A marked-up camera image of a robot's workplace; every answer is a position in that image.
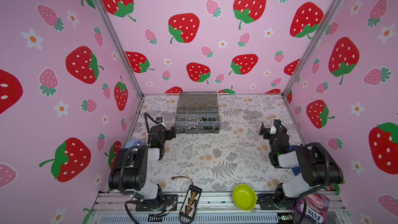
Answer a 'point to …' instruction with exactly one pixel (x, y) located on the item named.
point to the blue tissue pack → (133, 142)
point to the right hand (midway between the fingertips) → (272, 123)
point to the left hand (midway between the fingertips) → (165, 126)
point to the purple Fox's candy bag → (316, 206)
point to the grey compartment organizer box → (197, 112)
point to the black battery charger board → (189, 202)
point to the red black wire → (183, 177)
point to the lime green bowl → (244, 197)
